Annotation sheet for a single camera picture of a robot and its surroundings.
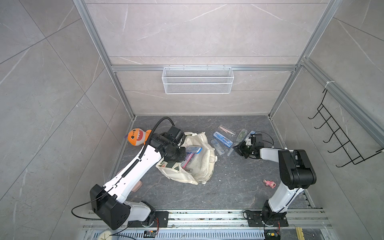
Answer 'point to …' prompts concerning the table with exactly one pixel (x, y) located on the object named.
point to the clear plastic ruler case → (217, 146)
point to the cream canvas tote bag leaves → (199, 168)
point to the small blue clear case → (195, 149)
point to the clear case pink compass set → (226, 130)
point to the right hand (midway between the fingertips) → (234, 147)
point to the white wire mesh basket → (197, 80)
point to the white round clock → (105, 235)
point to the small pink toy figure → (270, 183)
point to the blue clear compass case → (251, 132)
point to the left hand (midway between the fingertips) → (185, 156)
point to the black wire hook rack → (334, 128)
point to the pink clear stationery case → (186, 161)
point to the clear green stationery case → (242, 135)
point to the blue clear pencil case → (222, 139)
